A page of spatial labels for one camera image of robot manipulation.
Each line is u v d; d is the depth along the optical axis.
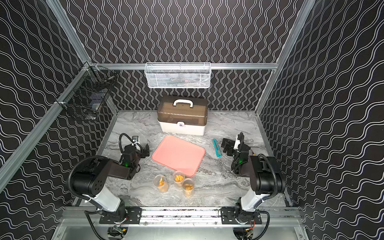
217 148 0.98
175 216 0.76
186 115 0.91
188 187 0.79
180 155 0.99
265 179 0.47
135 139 0.82
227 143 0.89
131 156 0.73
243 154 0.75
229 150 0.86
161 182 0.80
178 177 0.80
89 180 0.46
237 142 0.85
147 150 0.90
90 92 0.97
